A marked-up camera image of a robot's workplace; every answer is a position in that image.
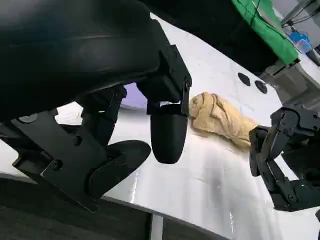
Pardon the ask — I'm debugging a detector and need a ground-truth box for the green cloth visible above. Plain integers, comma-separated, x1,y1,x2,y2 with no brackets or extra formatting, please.
231,0,301,67

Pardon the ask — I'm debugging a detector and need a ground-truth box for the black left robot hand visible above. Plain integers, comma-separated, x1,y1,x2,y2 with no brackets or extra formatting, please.
0,0,193,213

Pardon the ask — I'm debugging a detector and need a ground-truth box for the grey workshop desk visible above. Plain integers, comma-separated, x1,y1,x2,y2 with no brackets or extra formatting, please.
259,59,320,107

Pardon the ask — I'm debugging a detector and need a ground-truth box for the blue plastic packet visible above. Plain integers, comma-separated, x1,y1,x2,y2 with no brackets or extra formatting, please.
289,30,313,55

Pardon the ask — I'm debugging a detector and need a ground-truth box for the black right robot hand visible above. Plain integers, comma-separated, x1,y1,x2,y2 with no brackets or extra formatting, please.
248,103,320,213

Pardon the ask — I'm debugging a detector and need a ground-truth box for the white table leg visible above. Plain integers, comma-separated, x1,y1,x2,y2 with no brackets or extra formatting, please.
149,212,165,240

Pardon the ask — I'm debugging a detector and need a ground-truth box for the black round table hole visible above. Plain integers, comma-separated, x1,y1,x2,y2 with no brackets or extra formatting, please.
253,80,268,95

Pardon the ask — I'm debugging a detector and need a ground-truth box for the beige towel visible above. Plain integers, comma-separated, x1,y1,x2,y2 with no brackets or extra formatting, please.
188,91,258,153

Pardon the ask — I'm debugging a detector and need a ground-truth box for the lilac plate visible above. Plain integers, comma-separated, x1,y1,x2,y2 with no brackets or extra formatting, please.
123,83,149,110

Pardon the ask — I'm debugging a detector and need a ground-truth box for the black backdrop curtain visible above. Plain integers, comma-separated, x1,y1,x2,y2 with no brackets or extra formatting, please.
143,0,281,75

